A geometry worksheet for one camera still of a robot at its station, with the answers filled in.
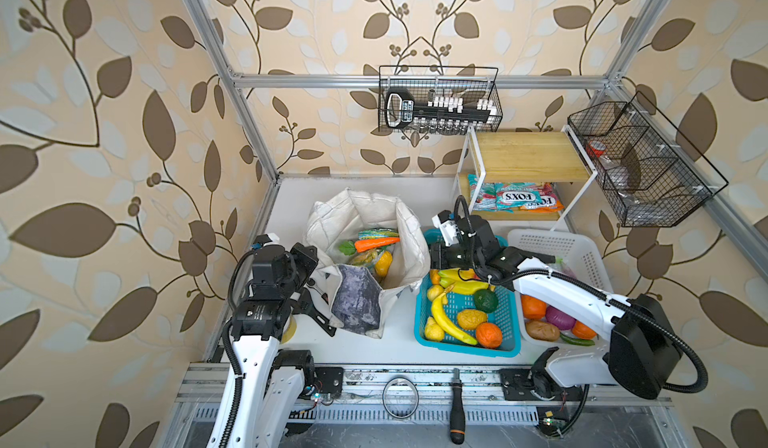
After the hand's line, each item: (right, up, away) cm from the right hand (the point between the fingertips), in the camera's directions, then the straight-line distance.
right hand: (420, 257), depth 79 cm
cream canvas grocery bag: (-16, -9, -7) cm, 19 cm away
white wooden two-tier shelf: (+28, +27, +2) cm, 39 cm away
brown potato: (+32, -19, -2) cm, 37 cm away
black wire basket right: (+57, +20, -4) cm, 61 cm away
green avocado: (+19, -13, +4) cm, 23 cm away
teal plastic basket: (+12, -17, +7) cm, 22 cm away
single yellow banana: (+5, -16, +1) cm, 16 cm away
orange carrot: (-20, +1, +9) cm, 22 cm away
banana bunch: (+8, -5, -6) cm, 12 cm away
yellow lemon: (+5, -11, +6) cm, 13 cm away
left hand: (-25, +4, -5) cm, 26 cm away
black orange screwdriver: (+8, -34, -9) cm, 37 cm away
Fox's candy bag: (+28, +16, +8) cm, 33 cm away
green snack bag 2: (-12, +5, +12) cm, 18 cm away
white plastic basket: (+51, -1, +14) cm, 53 cm away
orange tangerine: (+17, -19, -4) cm, 26 cm away
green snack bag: (-15, -2, +7) cm, 17 cm away
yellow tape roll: (-36, -20, +1) cm, 41 cm away
